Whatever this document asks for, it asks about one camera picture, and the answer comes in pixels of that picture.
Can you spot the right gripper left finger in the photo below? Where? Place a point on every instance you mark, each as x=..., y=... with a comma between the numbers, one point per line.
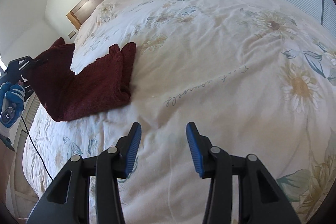
x=66, y=200

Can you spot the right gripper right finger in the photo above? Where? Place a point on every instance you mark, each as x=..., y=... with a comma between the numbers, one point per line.
x=261, y=200

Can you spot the dark red knit sweater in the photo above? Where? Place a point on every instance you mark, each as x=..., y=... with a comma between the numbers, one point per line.
x=101, y=86

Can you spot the blue gloved left hand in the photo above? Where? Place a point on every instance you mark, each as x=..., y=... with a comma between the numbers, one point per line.
x=12, y=99

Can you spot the floral white duvet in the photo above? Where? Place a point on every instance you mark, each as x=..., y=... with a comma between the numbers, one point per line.
x=256, y=76

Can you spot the left wall switch plate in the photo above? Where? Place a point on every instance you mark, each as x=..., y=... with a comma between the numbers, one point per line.
x=72, y=34

